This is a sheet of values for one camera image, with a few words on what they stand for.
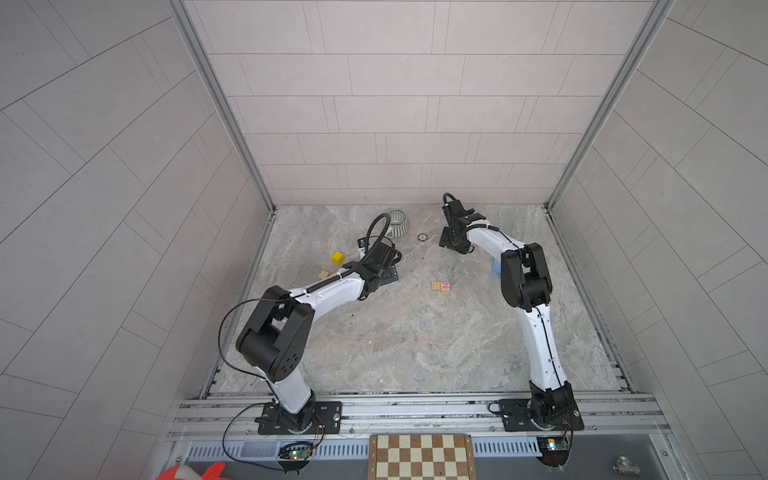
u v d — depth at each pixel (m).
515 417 0.71
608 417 0.72
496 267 0.64
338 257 0.99
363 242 0.81
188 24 0.73
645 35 0.74
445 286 0.94
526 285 0.61
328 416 0.71
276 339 0.45
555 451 0.68
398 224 1.02
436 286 0.94
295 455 0.65
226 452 0.66
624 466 0.63
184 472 0.60
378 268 0.69
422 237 1.08
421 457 0.64
